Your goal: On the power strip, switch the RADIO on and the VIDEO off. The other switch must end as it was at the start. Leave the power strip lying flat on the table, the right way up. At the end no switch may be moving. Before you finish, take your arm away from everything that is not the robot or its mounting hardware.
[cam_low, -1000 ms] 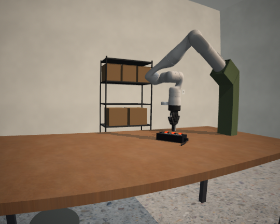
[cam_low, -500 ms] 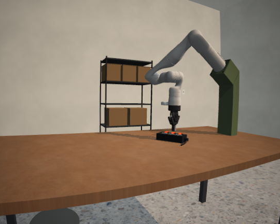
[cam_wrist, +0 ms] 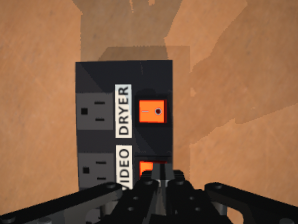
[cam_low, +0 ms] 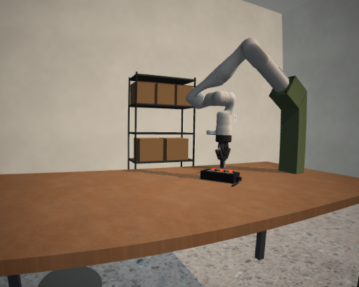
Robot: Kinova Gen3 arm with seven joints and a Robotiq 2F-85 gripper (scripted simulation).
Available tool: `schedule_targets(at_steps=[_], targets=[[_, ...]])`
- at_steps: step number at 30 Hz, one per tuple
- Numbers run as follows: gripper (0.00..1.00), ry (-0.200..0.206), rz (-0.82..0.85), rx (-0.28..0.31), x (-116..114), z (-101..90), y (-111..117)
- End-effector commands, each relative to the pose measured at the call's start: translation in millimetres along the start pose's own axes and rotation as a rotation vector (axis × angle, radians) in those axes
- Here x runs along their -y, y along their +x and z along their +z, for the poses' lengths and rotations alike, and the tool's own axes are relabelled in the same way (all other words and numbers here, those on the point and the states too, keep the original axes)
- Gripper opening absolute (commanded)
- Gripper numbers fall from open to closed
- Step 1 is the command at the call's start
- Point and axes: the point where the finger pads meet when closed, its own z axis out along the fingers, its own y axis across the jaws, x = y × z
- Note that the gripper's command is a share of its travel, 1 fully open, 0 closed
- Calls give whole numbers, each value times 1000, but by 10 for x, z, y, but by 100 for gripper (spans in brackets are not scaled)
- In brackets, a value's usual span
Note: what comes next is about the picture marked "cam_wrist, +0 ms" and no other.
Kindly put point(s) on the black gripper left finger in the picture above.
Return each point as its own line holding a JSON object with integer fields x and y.
{"x": 135, "y": 206}

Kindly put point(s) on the black power strip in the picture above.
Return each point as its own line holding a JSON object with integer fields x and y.
{"x": 124, "y": 119}

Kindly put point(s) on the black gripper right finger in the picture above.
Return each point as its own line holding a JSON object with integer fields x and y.
{"x": 194, "y": 207}

